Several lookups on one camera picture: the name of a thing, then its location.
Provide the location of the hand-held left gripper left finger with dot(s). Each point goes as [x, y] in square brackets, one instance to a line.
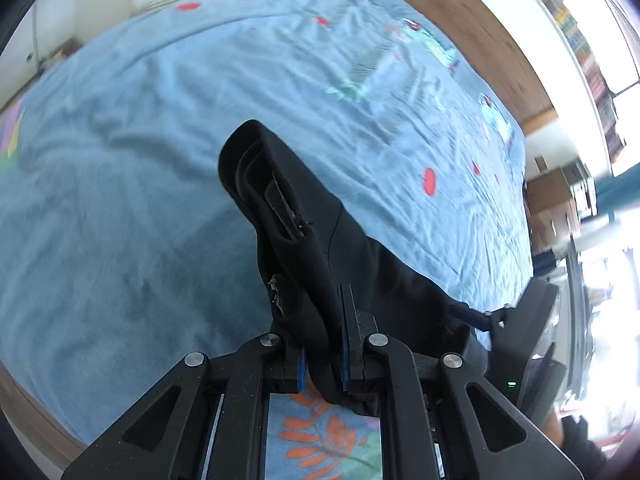
[301, 370]

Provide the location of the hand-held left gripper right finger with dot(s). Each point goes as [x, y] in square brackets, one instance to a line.
[344, 365]

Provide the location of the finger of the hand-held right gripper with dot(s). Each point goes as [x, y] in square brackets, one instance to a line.
[472, 316]

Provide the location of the black pants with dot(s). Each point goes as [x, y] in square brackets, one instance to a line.
[310, 200]

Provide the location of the person's right forearm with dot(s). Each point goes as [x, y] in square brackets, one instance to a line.
[580, 445]

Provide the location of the black bag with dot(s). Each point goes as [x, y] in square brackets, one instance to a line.
[542, 261]

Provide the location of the wooden dresser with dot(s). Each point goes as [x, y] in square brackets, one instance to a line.
[552, 205]

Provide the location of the grey printer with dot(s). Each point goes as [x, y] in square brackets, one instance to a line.
[582, 190]

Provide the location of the teal curtain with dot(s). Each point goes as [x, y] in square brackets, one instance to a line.
[617, 190]

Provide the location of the bed with blue printed sheet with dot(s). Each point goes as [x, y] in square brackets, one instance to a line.
[150, 160]

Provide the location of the wooden headboard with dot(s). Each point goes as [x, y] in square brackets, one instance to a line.
[475, 25]

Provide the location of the row of books on shelf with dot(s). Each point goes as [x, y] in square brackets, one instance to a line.
[575, 35]

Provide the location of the grey metal rail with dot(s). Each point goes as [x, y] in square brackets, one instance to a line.
[579, 310]

